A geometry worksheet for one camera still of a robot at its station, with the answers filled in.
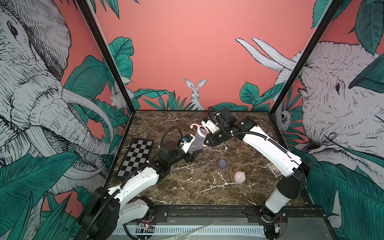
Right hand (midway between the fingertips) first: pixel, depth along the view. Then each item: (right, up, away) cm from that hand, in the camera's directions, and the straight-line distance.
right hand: (204, 139), depth 74 cm
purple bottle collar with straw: (+12, -16, +15) cm, 25 cm away
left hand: (-4, -2, +4) cm, 6 cm away
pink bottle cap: (+21, -22, +8) cm, 31 cm away
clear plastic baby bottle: (-4, -2, -1) cm, 4 cm away
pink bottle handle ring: (-1, +5, +1) cm, 5 cm away
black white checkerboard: (-42, -12, +18) cm, 47 cm away
